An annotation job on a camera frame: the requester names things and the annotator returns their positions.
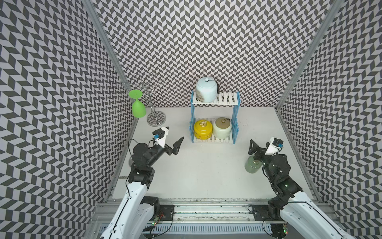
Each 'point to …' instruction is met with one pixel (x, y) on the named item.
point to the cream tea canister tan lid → (222, 127)
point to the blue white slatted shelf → (223, 98)
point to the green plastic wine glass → (139, 108)
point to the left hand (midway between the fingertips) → (174, 133)
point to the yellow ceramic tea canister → (203, 129)
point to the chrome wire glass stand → (154, 118)
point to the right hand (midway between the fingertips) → (257, 143)
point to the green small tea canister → (251, 166)
